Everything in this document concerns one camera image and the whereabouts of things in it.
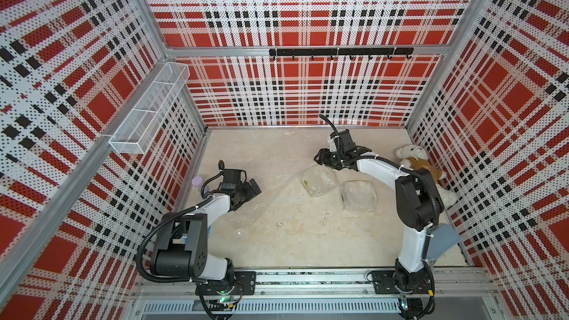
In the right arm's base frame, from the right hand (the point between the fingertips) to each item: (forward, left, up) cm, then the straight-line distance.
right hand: (321, 159), depth 95 cm
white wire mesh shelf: (+7, +78, +12) cm, 79 cm away
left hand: (-12, +29, -7) cm, 32 cm away
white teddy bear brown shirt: (+2, -43, -2) cm, 43 cm away
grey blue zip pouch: (-30, -45, -11) cm, 55 cm away
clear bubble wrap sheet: (-6, +1, -7) cm, 9 cm away
